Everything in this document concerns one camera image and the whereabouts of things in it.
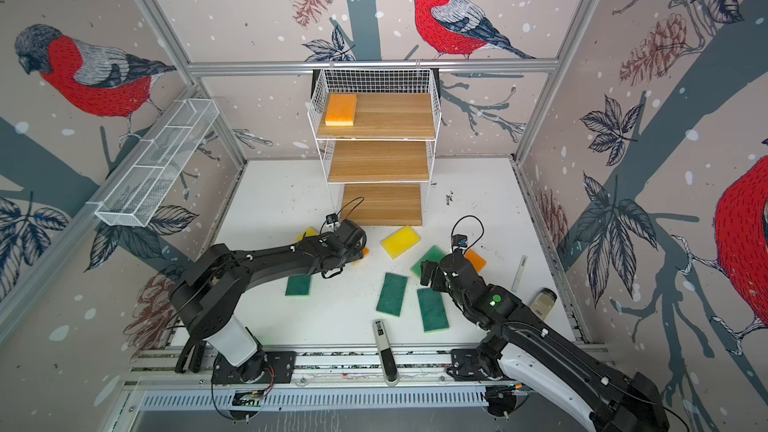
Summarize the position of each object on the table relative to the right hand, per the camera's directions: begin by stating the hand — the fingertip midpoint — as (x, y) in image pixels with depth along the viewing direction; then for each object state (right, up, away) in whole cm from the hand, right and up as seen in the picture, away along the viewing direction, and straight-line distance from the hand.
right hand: (431, 271), depth 80 cm
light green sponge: (+2, +2, +12) cm, 13 cm away
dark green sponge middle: (-11, -7, +3) cm, 13 cm away
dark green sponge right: (0, -12, +1) cm, 12 cm away
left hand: (-23, +3, +11) cm, 26 cm away
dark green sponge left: (-38, -6, +5) cm, 39 cm away
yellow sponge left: (-40, +7, +20) cm, 45 cm away
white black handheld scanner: (-12, -19, -10) cm, 24 cm away
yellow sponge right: (-8, +5, +15) cm, 18 cm away
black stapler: (-61, -21, -6) cm, 65 cm away
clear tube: (+28, -4, +9) cm, 30 cm away
